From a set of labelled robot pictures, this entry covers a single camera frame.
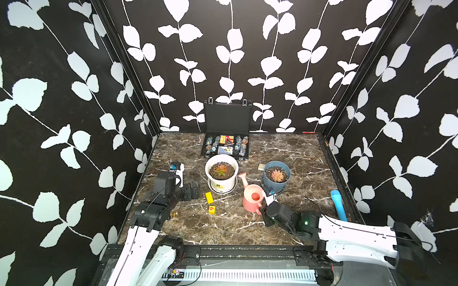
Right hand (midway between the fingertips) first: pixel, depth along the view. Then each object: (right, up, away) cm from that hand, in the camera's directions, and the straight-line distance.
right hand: (259, 206), depth 78 cm
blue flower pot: (+6, +8, +8) cm, 13 cm away
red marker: (+41, +37, +45) cm, 72 cm away
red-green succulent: (-18, +15, +11) cm, 26 cm away
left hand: (-29, +12, -5) cm, 32 cm away
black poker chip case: (-17, +39, +36) cm, 56 cm away
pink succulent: (+10, +12, +10) cm, 19 cm away
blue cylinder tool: (+41, +2, +11) cm, 42 cm away
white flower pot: (-18, +8, +10) cm, 22 cm away
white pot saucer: (-25, +5, +17) cm, 31 cm away
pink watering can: (-2, +5, +3) cm, 6 cm away
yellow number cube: (-22, -4, +7) cm, 24 cm away
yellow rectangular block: (-24, 0, +12) cm, 27 cm away
